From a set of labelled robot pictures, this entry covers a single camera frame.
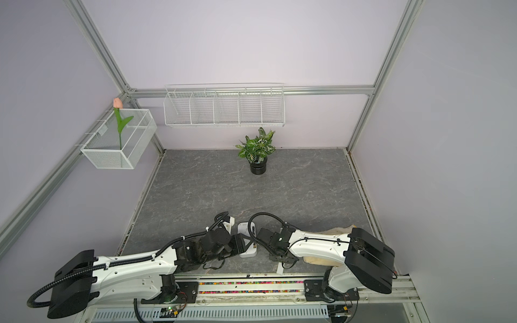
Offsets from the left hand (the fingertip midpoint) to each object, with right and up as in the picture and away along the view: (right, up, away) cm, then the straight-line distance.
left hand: (250, 244), depth 75 cm
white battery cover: (+11, -11, +3) cm, 16 cm away
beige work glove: (+37, +1, +13) cm, 39 cm away
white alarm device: (-4, +3, +11) cm, 12 cm away
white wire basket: (-54, +40, +5) cm, 68 cm away
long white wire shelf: (-15, +60, +24) cm, 67 cm away
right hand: (+11, -7, +8) cm, 15 cm away
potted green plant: (+1, +37, +12) cm, 39 cm away
